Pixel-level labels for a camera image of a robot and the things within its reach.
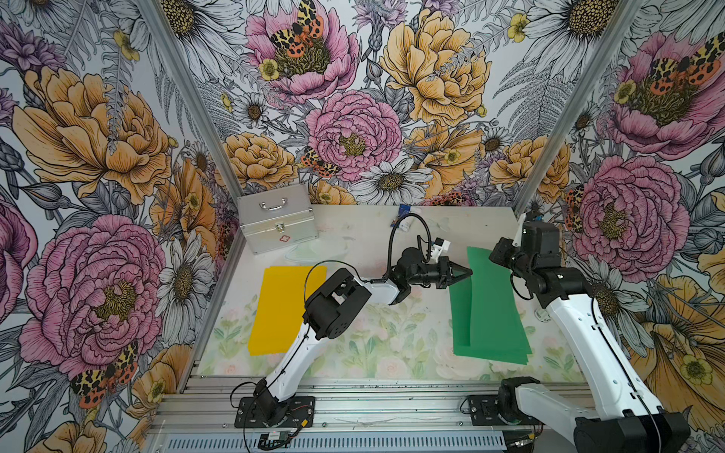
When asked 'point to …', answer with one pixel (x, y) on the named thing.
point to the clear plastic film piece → (318, 249)
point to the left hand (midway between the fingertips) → (472, 280)
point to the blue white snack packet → (405, 222)
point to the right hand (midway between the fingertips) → (494, 251)
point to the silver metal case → (278, 218)
